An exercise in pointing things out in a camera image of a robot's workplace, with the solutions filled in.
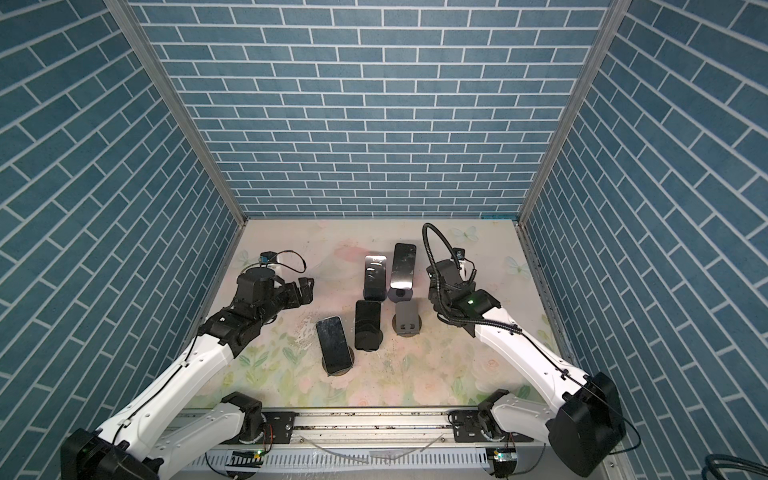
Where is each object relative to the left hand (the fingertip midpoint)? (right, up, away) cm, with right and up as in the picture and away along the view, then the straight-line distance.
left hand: (301, 282), depth 80 cm
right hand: (+39, 0, +2) cm, 39 cm away
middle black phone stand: (+17, -19, +10) cm, 27 cm away
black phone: (+9, -17, -1) cm, 19 cm away
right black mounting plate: (+43, -36, -7) cm, 57 cm away
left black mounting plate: (-3, -35, -6) cm, 35 cm away
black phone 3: (+28, +3, +13) cm, 31 cm away
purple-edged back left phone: (+19, -1, +13) cm, 23 cm away
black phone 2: (+18, -12, +3) cm, 22 cm away
